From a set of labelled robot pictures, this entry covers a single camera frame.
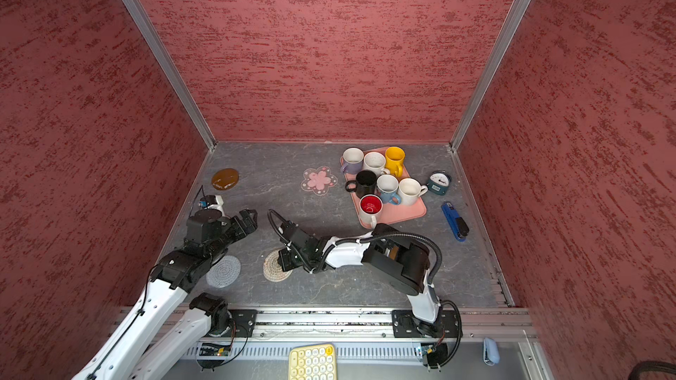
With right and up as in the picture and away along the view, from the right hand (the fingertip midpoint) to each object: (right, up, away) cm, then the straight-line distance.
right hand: (279, 267), depth 84 cm
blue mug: (+38, +26, +16) cm, 49 cm away
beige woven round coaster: (-2, 0, 0) cm, 2 cm away
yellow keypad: (+13, -18, -17) cm, 28 cm away
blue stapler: (+63, +12, +10) cm, 65 cm away
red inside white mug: (+31, +19, +11) cm, 38 cm away
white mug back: (+34, +35, +22) cm, 54 cm away
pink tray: (+48, +31, +26) cm, 63 cm away
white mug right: (+46, +24, +14) cm, 54 cm away
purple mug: (+25, +36, +26) cm, 50 cm away
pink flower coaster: (+11, +27, +24) cm, 38 cm away
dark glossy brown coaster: (-30, +28, +25) cm, 47 cm away
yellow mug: (+42, +36, +20) cm, 58 cm away
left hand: (-9, +16, -5) cm, 19 cm away
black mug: (+29, +27, +13) cm, 42 cm away
